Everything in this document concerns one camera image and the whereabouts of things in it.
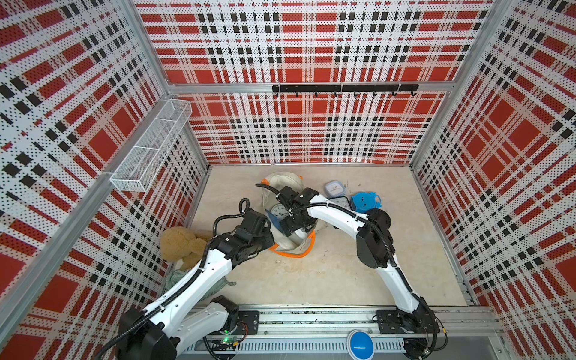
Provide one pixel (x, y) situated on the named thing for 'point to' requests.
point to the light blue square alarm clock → (334, 189)
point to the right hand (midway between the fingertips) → (301, 225)
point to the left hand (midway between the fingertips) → (273, 237)
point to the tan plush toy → (179, 244)
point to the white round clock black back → (380, 217)
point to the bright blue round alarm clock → (364, 202)
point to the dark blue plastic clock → (283, 226)
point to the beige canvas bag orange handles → (299, 245)
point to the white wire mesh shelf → (140, 167)
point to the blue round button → (361, 346)
